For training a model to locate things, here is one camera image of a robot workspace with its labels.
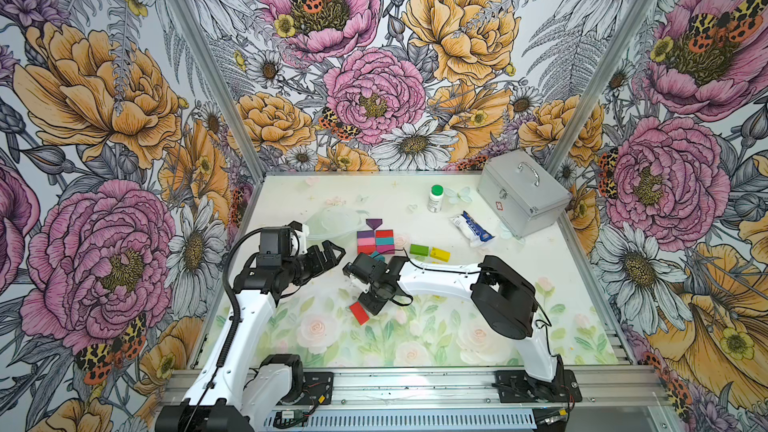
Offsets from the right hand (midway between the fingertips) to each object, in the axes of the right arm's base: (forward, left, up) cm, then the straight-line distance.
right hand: (375, 305), depth 88 cm
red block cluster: (-3, +4, +3) cm, 6 cm away
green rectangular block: (+18, -14, 0) cm, 23 cm away
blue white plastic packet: (+23, -33, +1) cm, 40 cm away
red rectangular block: (+18, +2, +1) cm, 19 cm away
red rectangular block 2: (+24, -3, +1) cm, 24 cm away
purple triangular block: (+29, +1, +1) cm, 29 cm away
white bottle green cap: (+34, -21, +7) cm, 41 cm away
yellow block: (+16, -21, -1) cm, 27 cm away
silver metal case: (+28, -46, +15) cm, 56 cm away
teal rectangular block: (+22, -3, 0) cm, 22 cm away
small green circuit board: (-26, +21, -3) cm, 33 cm away
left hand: (+4, +10, +15) cm, 18 cm away
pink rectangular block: (+22, +3, 0) cm, 22 cm away
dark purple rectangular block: (+26, +3, -1) cm, 26 cm away
